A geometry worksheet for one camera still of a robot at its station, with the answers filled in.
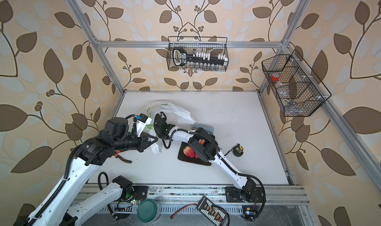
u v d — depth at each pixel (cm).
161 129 79
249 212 71
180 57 85
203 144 65
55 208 38
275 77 88
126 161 85
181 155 87
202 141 66
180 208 71
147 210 62
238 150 87
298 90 73
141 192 75
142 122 59
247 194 63
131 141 56
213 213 68
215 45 91
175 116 87
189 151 84
